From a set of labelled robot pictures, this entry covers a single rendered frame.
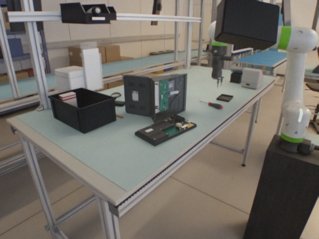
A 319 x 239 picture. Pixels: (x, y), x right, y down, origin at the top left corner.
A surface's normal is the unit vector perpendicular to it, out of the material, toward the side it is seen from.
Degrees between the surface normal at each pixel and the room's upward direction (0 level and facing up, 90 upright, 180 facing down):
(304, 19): 90
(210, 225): 0
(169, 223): 0
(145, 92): 90
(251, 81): 90
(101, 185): 0
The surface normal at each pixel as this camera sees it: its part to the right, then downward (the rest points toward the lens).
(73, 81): 0.78, 0.26
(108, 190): 0.00, -0.91
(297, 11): -0.63, 0.32
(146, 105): -0.40, 0.37
